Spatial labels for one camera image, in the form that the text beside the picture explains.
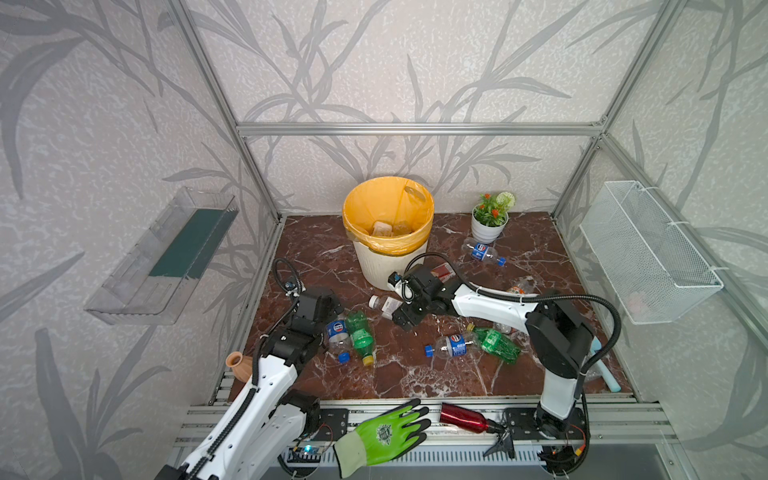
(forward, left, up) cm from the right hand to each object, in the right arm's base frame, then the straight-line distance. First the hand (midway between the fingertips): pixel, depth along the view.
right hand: (404, 299), depth 90 cm
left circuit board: (-38, +24, -7) cm, 46 cm away
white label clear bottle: (-1, +5, -2) cm, 6 cm away
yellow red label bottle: (+10, -13, -1) cm, 17 cm away
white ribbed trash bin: (+6, +8, +8) cm, 13 cm away
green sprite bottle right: (-12, -26, -3) cm, 29 cm away
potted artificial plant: (+28, -30, +8) cm, 42 cm away
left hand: (-3, +21, +10) cm, 24 cm away
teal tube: (-12, -57, -6) cm, 58 cm away
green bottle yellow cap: (-7, +14, -3) cm, 16 cm away
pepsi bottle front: (-14, -15, -1) cm, 20 cm away
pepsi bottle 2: (-10, +19, -3) cm, 22 cm away
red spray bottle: (-31, -14, -2) cm, 34 cm away
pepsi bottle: (+23, +7, +7) cm, 25 cm away
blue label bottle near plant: (+20, -28, -3) cm, 34 cm away
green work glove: (-35, +5, -4) cm, 36 cm away
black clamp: (-36, -24, -3) cm, 43 cm away
